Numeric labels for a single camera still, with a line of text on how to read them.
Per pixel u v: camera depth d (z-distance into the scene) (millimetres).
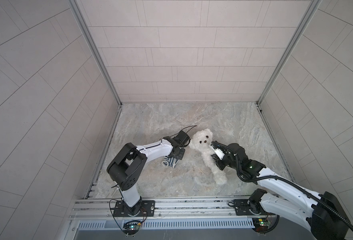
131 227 653
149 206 722
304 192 443
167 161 833
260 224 680
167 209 722
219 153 695
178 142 690
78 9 713
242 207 720
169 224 680
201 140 766
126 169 454
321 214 391
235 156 590
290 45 844
